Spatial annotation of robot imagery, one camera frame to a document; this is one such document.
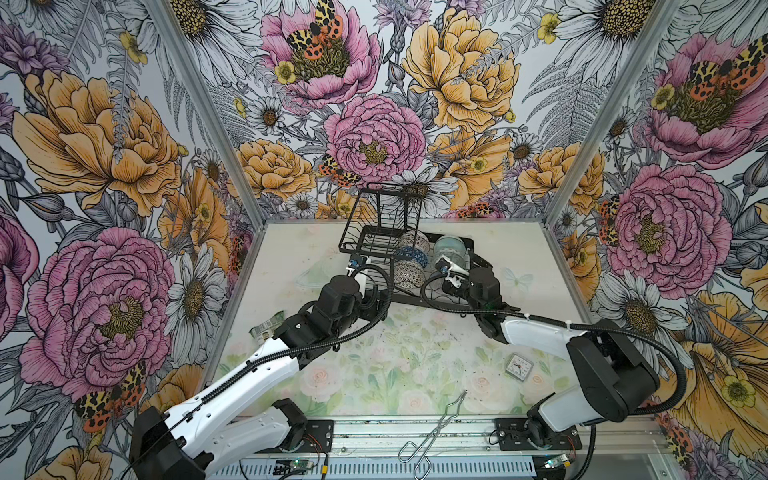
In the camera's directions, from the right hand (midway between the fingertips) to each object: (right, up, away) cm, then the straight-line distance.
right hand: (463, 267), depth 90 cm
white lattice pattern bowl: (-14, +9, +18) cm, 25 cm away
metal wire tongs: (-16, -43, -17) cm, 49 cm away
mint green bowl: (-1, +7, +16) cm, 17 cm away
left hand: (-26, -6, -14) cm, 30 cm away
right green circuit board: (+18, -45, -18) cm, 51 cm away
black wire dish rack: (-25, +17, +15) cm, 34 cm away
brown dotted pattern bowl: (-16, -3, +12) cm, 20 cm away
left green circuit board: (-42, -45, -19) cm, 64 cm away
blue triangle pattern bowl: (-12, +3, +15) cm, 20 cm away
